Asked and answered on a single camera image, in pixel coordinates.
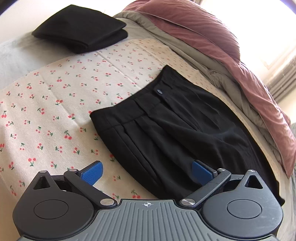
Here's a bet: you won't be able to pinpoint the pink duvet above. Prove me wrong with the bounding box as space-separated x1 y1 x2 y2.
121 0 296 178

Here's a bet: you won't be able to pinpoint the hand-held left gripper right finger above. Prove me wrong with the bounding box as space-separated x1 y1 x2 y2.
181 160 264 208

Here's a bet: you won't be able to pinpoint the folded black garment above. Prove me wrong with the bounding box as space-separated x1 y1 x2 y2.
32 4 128 54

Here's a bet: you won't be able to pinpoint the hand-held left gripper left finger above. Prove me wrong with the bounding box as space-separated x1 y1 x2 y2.
32 161 117 208

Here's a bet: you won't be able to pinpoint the grey curtain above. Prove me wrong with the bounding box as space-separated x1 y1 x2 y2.
264 42 296 102

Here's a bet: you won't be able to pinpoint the black pants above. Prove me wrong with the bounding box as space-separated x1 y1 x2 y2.
90 65 285 206

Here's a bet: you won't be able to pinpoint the cherry print bed sheet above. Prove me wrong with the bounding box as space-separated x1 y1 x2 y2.
0 38 289 209

